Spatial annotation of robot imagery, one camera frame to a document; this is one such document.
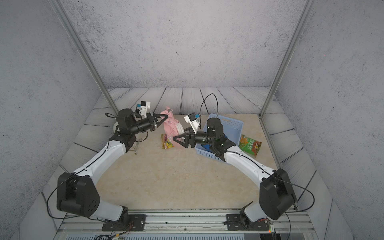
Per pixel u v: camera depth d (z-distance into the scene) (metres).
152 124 0.68
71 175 0.43
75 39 0.79
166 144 1.01
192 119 0.64
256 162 0.49
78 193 0.42
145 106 0.72
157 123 0.71
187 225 0.73
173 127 0.71
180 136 0.66
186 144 0.65
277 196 0.42
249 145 0.99
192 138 0.63
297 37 0.79
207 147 0.78
